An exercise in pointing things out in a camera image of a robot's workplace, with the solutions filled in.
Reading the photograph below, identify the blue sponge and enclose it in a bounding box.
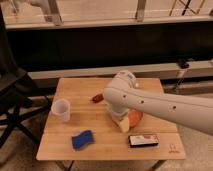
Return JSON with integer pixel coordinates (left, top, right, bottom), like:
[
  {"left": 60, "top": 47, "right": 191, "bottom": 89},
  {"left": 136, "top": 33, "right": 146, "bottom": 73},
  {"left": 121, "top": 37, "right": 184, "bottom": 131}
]
[{"left": 71, "top": 130, "right": 95, "bottom": 150}]

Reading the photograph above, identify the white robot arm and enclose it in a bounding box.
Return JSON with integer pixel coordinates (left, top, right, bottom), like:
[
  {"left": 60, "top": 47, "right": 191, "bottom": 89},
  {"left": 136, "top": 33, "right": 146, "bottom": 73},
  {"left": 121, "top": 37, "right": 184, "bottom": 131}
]
[{"left": 103, "top": 70, "right": 213, "bottom": 136}]

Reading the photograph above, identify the orange bowl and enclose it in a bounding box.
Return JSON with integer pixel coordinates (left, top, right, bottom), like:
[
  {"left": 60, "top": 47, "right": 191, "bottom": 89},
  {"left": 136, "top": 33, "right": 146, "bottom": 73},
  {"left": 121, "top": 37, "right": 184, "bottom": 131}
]
[{"left": 128, "top": 110, "right": 143, "bottom": 127}]

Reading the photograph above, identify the black and white box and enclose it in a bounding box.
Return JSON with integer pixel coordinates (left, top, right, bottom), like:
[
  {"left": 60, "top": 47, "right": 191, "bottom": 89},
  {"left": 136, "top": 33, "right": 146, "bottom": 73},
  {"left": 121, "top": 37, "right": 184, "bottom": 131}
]
[{"left": 129, "top": 134, "right": 159, "bottom": 148}]

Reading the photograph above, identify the red-brown sausage toy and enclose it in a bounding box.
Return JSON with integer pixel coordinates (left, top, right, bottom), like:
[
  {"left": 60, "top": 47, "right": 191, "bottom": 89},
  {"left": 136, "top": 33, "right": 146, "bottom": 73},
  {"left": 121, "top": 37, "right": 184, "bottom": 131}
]
[{"left": 91, "top": 93, "right": 104, "bottom": 103}]

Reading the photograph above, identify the wooden folding table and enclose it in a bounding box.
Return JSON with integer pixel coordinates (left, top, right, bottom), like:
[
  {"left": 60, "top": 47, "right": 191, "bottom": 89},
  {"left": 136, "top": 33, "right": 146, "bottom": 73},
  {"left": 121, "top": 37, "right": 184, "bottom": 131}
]
[{"left": 36, "top": 78, "right": 186, "bottom": 161}]

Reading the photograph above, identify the black clamp on ledge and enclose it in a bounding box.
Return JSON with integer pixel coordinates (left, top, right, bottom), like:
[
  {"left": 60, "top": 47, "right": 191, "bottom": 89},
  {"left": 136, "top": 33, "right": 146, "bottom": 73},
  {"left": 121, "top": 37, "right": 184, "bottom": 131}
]
[{"left": 178, "top": 59, "right": 189, "bottom": 69}]

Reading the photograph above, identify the black chair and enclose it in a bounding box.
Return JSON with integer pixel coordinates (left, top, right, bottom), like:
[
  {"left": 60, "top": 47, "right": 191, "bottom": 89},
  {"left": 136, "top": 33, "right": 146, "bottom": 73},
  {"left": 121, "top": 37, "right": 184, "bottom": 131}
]
[{"left": 0, "top": 7, "right": 51, "bottom": 148}]

